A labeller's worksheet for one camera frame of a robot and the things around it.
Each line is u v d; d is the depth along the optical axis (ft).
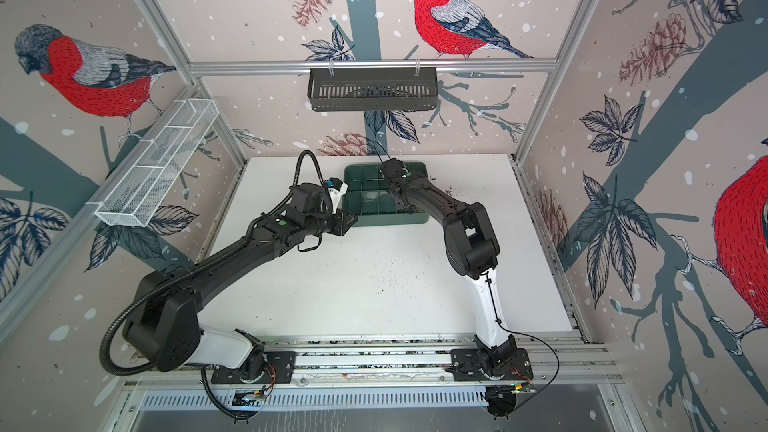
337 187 2.47
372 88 3.49
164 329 1.37
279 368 2.41
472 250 1.84
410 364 2.45
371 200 3.52
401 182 2.39
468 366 2.40
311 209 2.19
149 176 2.48
